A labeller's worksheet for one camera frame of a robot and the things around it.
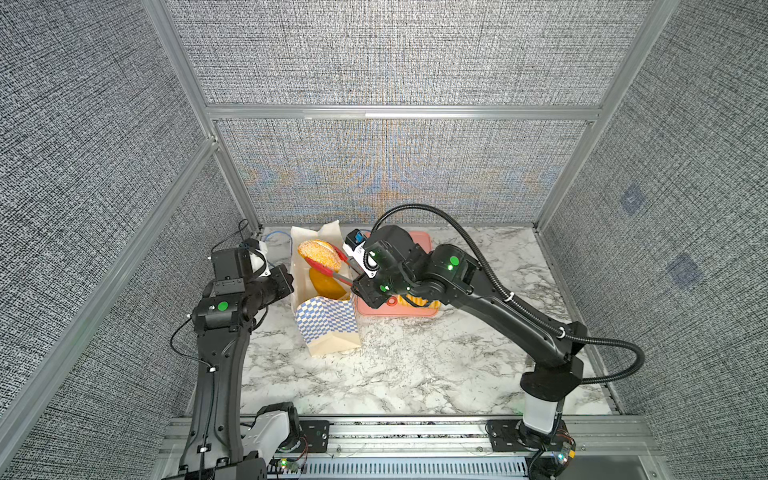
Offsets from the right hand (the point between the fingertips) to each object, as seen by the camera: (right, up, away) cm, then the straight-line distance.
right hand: (360, 278), depth 66 cm
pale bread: (-9, +6, +3) cm, 11 cm away
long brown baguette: (-12, -5, +26) cm, 29 cm away
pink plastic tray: (+8, -12, +30) cm, 33 cm away
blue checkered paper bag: (-10, -14, +13) cm, 21 cm away
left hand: (-17, 0, +7) cm, 18 cm away
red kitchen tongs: (-7, +1, +1) cm, 7 cm away
